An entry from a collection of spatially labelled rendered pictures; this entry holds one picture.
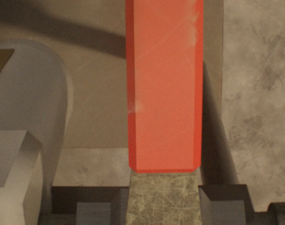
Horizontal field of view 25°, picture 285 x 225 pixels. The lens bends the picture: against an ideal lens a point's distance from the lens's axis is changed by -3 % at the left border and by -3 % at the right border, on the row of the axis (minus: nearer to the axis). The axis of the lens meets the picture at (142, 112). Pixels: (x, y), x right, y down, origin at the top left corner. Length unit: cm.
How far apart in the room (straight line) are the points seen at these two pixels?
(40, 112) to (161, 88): 17
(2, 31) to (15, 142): 42
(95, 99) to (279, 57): 20
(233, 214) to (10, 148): 9
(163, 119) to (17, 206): 7
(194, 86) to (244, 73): 52
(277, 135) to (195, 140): 54
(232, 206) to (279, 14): 45
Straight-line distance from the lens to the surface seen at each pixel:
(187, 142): 18
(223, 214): 25
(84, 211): 25
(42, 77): 37
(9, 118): 30
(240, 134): 71
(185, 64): 17
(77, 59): 67
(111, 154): 71
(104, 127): 69
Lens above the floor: 64
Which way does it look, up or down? 68 degrees down
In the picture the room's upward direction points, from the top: 179 degrees counter-clockwise
